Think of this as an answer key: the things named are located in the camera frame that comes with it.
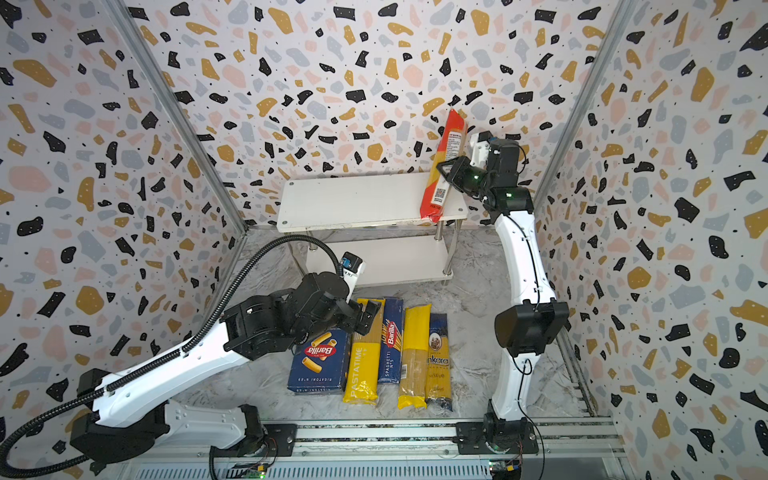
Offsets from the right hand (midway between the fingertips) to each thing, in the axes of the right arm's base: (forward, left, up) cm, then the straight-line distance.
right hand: (440, 165), depth 75 cm
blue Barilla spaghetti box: (-29, +12, -40) cm, 51 cm away
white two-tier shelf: (-9, +17, -10) cm, 21 cm away
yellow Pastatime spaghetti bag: (-42, +20, -39) cm, 60 cm away
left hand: (-32, +16, -12) cm, 38 cm away
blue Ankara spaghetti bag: (-41, -1, -42) cm, 58 cm away
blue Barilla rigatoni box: (-37, +31, -37) cm, 61 cm away
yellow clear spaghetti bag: (-33, +6, -41) cm, 53 cm away
